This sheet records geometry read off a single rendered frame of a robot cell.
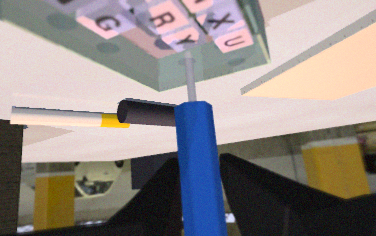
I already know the blue stylus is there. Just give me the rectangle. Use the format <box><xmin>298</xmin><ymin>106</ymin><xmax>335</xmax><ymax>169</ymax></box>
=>
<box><xmin>174</xmin><ymin>58</ymin><xmax>227</xmax><ymax>236</ymax></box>

